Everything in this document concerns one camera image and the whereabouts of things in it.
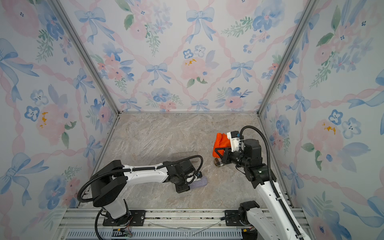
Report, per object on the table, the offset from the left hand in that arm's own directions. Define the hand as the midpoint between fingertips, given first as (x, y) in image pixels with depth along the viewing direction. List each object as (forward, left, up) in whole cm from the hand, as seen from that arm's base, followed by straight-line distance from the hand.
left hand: (187, 183), depth 85 cm
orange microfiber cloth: (+11, -17, +26) cm, 33 cm away
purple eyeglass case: (-1, -7, +3) cm, 7 cm away
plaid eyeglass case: (+12, -17, +3) cm, 21 cm away
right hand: (+9, -15, +23) cm, 29 cm away
